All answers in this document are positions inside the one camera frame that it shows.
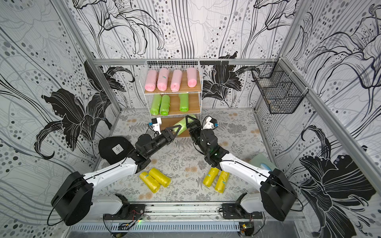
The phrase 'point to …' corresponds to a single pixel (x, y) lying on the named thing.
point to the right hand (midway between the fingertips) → (188, 119)
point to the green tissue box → (262, 161)
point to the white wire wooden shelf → (195, 93)
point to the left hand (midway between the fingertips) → (183, 130)
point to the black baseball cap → (114, 149)
